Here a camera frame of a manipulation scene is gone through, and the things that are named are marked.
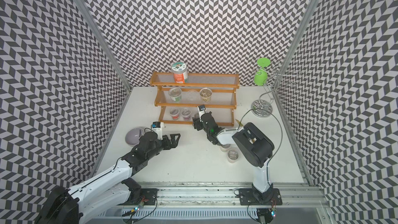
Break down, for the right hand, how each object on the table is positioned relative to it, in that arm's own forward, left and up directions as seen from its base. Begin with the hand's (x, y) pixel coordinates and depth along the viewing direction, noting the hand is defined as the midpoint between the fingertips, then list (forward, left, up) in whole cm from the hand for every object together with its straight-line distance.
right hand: (198, 117), depth 95 cm
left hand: (-15, +13, +4) cm, 20 cm away
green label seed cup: (+7, +13, +15) cm, 21 cm away
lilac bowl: (-12, +37, 0) cm, 39 cm away
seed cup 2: (+2, +7, +3) cm, 8 cm away
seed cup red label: (+2, +14, +4) cm, 15 cm away
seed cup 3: (-19, -15, 0) cm, 24 cm away
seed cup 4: (-24, -19, -1) cm, 30 cm away
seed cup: (+7, -5, +14) cm, 17 cm away
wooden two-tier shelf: (+7, +8, +11) cm, 15 cm away
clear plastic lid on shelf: (+11, +4, +9) cm, 15 cm away
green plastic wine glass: (+18, -38, +17) cm, 46 cm away
